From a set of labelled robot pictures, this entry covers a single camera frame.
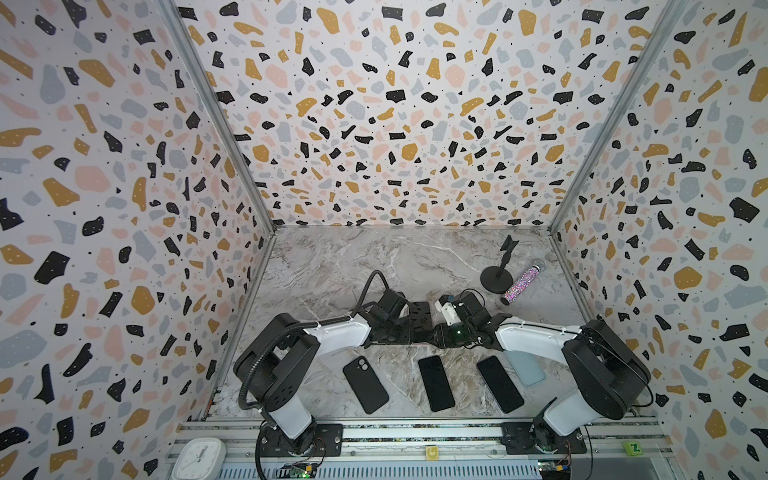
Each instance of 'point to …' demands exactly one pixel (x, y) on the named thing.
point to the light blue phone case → (527, 366)
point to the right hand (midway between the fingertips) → (426, 334)
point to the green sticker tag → (633, 448)
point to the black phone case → (365, 384)
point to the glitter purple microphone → (523, 283)
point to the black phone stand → (496, 279)
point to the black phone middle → (436, 384)
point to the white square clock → (200, 458)
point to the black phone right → (499, 384)
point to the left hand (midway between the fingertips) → (415, 332)
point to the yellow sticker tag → (432, 453)
